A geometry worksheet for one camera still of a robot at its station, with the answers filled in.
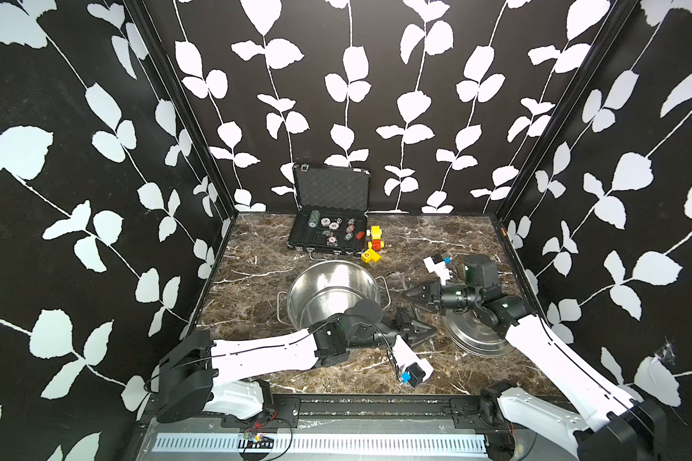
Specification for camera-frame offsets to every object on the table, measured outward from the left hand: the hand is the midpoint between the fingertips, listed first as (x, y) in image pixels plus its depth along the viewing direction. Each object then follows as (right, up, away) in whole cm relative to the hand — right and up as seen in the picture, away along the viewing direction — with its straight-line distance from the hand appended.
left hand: (433, 316), depth 63 cm
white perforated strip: (-47, -34, +7) cm, 59 cm away
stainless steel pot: (-28, +1, +30) cm, 41 cm away
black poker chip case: (-27, +31, +54) cm, 68 cm away
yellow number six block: (-12, +11, +41) cm, 44 cm away
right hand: (-6, +4, +7) cm, 9 cm away
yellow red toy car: (-10, +16, +45) cm, 49 cm away
